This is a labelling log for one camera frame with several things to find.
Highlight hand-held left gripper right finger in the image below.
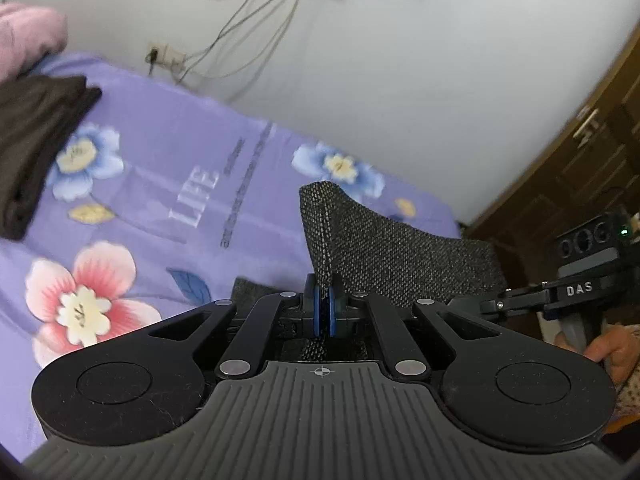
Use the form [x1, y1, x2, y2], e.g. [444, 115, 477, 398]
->
[327, 274, 502, 382]

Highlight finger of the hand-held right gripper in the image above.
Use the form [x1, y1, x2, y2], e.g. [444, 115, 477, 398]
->
[446, 291, 552, 324]

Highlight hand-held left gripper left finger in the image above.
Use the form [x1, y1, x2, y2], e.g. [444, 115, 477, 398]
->
[149, 275, 324, 382]

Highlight dark grey knit pants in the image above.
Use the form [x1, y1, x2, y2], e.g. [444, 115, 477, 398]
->
[231, 180, 507, 362]

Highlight person's right forearm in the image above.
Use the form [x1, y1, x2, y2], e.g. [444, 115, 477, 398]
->
[607, 324, 640, 428]

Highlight person's right hand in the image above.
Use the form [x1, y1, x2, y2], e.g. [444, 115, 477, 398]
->
[554, 327, 632, 377]

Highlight wooden wardrobe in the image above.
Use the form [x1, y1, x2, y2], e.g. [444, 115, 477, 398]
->
[461, 25, 640, 313]

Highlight purple floral bedsheet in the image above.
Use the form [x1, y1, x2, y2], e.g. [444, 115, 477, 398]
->
[0, 52, 463, 462]

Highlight black folded garment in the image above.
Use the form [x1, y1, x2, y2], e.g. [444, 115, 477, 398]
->
[0, 75, 104, 242]

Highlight pink printed blanket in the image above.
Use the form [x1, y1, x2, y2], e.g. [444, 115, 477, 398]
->
[0, 2, 69, 83]

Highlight metal wardrobe handle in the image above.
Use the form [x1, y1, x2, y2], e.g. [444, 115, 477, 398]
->
[574, 107, 602, 144]

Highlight grey wall cable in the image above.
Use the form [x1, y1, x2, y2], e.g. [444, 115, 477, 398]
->
[177, 0, 308, 83]
[242, 0, 303, 98]

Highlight white wall socket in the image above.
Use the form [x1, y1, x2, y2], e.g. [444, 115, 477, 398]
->
[145, 42, 189, 69]

